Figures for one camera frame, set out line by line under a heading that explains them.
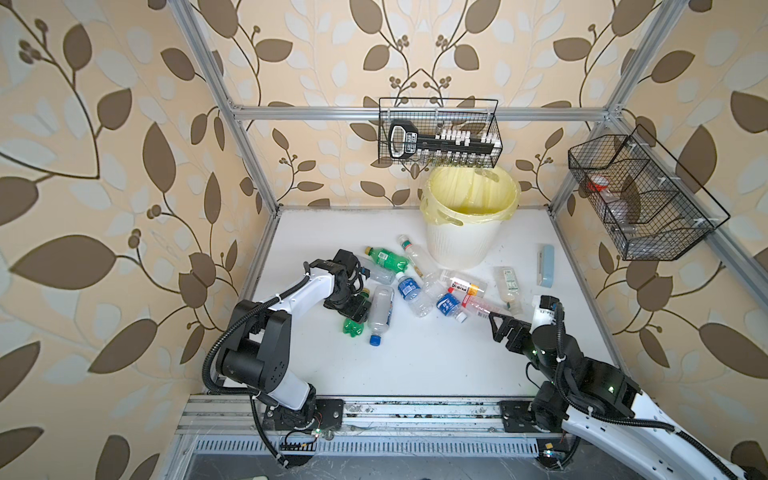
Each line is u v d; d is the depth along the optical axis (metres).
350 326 0.84
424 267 1.03
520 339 0.63
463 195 1.05
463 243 0.97
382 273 0.99
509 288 0.91
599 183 0.80
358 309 0.79
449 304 0.89
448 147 0.84
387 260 0.99
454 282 0.94
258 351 0.45
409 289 0.91
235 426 0.74
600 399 0.49
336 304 0.77
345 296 0.76
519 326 0.63
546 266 0.99
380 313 0.93
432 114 0.90
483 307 0.89
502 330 0.65
